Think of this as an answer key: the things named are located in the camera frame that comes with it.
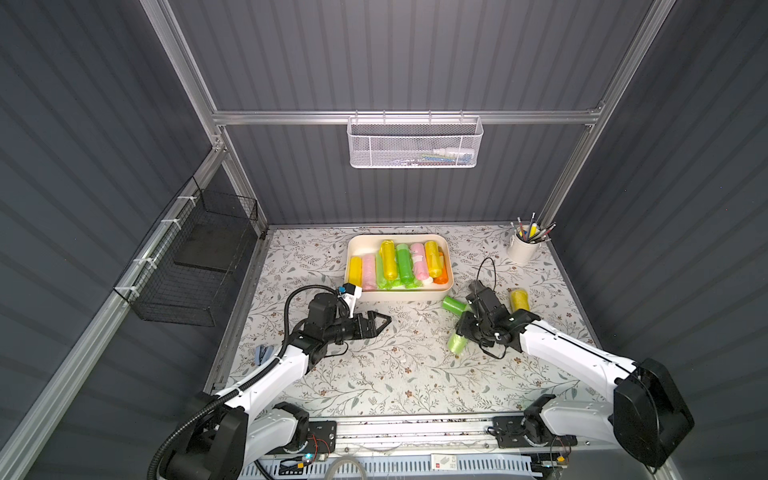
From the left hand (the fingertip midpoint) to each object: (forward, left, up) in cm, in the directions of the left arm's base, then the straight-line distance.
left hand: (384, 325), depth 80 cm
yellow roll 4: (+27, -17, -6) cm, 33 cm away
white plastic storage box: (+38, +10, -10) cm, 40 cm away
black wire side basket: (+8, +49, +15) cm, 51 cm away
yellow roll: (+13, -44, -10) cm, 47 cm away
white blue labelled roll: (+21, -14, -9) cm, 27 cm away
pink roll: (+24, +5, -9) cm, 26 cm away
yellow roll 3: (+31, -1, -5) cm, 31 cm away
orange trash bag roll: (+22, -20, -10) cm, 32 cm away
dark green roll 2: (+25, -7, -5) cm, 27 cm away
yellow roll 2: (+23, +10, -10) cm, 27 cm away
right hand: (+2, -23, -6) cm, 24 cm away
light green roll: (-2, -21, -8) cm, 23 cm away
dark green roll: (+12, -22, -10) cm, 27 cm away
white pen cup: (+30, -48, -5) cm, 57 cm away
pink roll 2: (+26, -12, -5) cm, 29 cm away
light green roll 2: (+20, +1, -9) cm, 22 cm away
